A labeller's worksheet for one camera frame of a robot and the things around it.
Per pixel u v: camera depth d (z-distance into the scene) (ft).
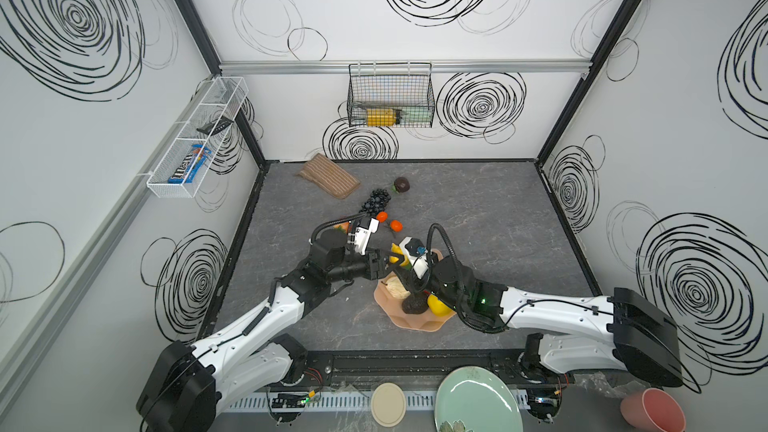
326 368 2.42
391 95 3.25
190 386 1.27
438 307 2.44
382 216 3.27
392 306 2.67
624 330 1.37
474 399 2.28
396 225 3.25
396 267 2.26
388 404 2.11
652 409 2.02
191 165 2.19
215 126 2.48
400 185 3.55
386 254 2.31
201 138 2.40
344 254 2.03
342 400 2.11
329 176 3.78
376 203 3.34
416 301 2.59
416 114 2.84
